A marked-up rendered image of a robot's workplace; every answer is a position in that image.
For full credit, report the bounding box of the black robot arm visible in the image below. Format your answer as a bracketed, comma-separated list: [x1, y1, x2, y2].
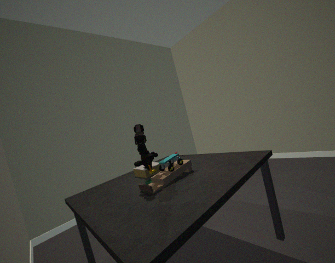
[134, 124, 155, 161]

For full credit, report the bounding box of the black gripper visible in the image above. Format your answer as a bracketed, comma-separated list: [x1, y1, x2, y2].
[134, 150, 158, 171]

